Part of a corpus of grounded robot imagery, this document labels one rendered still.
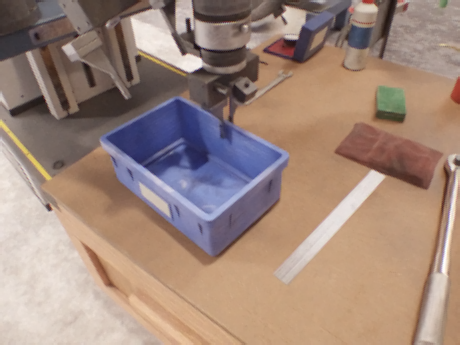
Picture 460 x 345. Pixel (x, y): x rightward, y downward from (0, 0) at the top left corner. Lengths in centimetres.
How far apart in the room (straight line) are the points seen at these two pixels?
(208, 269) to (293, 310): 15
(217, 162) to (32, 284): 78
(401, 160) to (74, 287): 99
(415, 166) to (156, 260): 56
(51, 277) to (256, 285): 84
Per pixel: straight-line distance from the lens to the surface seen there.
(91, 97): 140
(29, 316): 124
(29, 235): 144
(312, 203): 70
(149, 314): 77
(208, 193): 70
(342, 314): 58
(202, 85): 57
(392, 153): 82
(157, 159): 79
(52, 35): 102
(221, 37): 55
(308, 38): 114
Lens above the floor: 98
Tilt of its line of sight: 43 degrees down
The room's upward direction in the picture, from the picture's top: 2 degrees counter-clockwise
